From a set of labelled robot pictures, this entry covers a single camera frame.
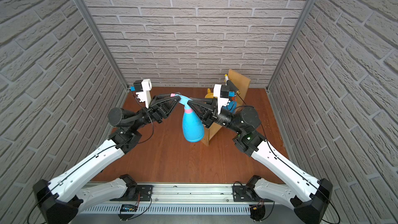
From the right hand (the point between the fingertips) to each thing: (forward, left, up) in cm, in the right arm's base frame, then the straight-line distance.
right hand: (186, 107), depth 48 cm
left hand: (+5, +2, +2) cm, 5 cm away
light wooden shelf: (+31, -29, -22) cm, 48 cm away
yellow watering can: (+30, -11, -28) cm, 43 cm away
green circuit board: (-21, +32, -49) cm, 62 cm away
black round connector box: (-26, -29, -49) cm, 63 cm away
